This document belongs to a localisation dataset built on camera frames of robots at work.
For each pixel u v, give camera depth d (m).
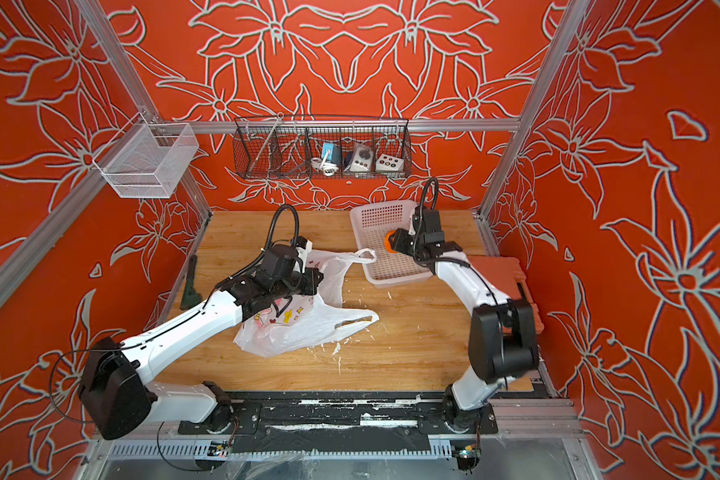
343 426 0.73
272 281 0.60
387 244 0.87
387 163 0.94
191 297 0.95
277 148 0.99
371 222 1.12
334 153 0.85
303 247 0.72
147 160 0.90
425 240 0.68
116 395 0.40
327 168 0.85
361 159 0.91
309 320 0.75
